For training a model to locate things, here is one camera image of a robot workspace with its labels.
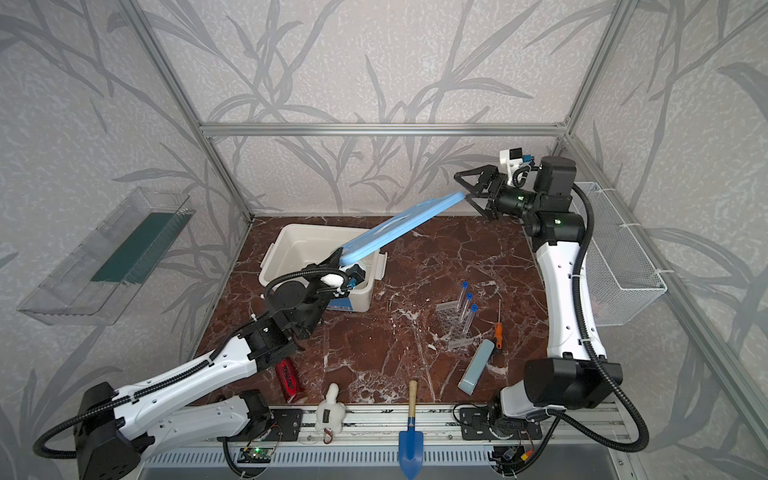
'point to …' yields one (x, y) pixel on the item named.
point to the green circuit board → (255, 455)
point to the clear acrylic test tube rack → (452, 323)
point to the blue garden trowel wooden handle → (411, 441)
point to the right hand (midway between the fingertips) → (461, 180)
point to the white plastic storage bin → (297, 247)
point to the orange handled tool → (499, 329)
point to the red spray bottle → (288, 378)
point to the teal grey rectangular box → (473, 371)
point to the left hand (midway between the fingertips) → (343, 240)
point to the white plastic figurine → (330, 413)
